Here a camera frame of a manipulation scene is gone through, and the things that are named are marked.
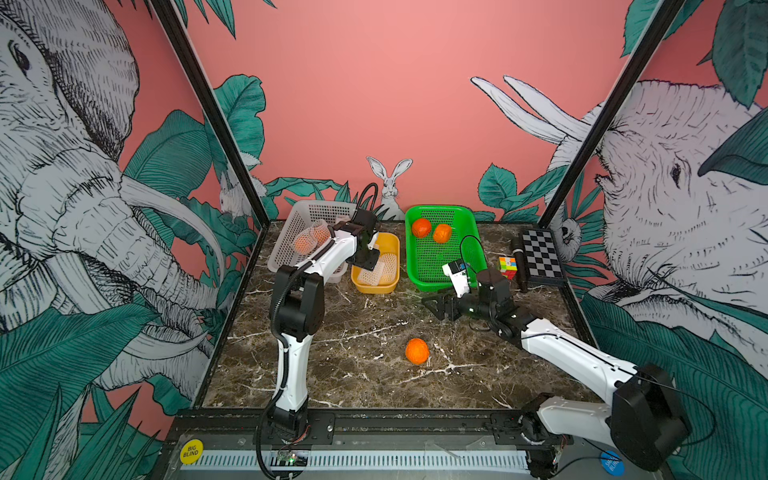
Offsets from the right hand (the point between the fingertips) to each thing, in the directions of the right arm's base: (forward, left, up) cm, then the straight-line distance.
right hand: (430, 293), depth 80 cm
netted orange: (+33, -8, -12) cm, 36 cm away
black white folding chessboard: (+21, -43, -15) cm, 50 cm away
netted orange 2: (+26, +42, -9) cm, 50 cm away
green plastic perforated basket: (+27, -2, -18) cm, 33 cm away
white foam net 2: (+12, +17, -10) cm, 24 cm away
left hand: (+19, +18, -8) cm, 27 cm away
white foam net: (+19, +11, -12) cm, 25 cm away
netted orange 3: (-11, +3, -12) cm, 17 cm away
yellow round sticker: (-35, +58, -16) cm, 70 cm away
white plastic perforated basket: (+34, +49, -6) cm, 60 cm away
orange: (+36, 0, -11) cm, 37 cm away
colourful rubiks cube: (+19, -30, -13) cm, 38 cm away
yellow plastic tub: (+33, +13, -17) cm, 39 cm away
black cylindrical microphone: (+28, -36, -16) cm, 48 cm away
